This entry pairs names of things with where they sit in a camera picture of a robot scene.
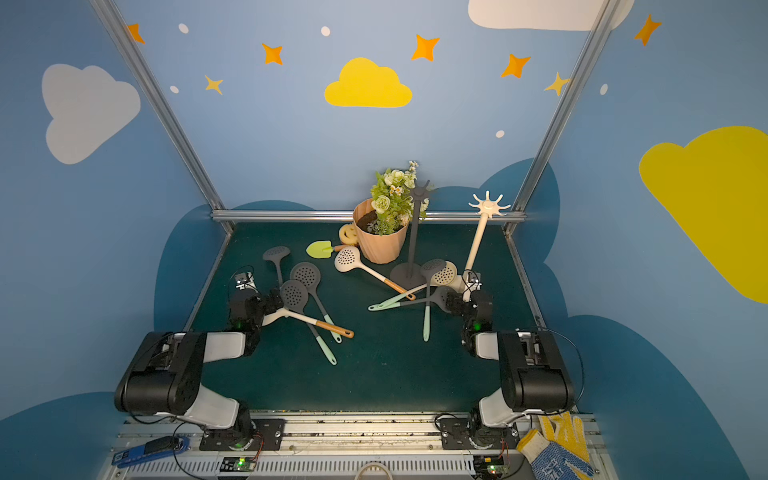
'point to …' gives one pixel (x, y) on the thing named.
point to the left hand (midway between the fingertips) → (268, 288)
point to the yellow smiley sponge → (348, 233)
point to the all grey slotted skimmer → (276, 253)
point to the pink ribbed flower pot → (378, 248)
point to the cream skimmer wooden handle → (349, 258)
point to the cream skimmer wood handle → (269, 318)
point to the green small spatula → (320, 249)
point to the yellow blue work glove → (558, 450)
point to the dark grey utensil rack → (410, 275)
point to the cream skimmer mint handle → (445, 276)
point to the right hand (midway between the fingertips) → (471, 287)
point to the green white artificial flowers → (392, 199)
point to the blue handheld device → (153, 449)
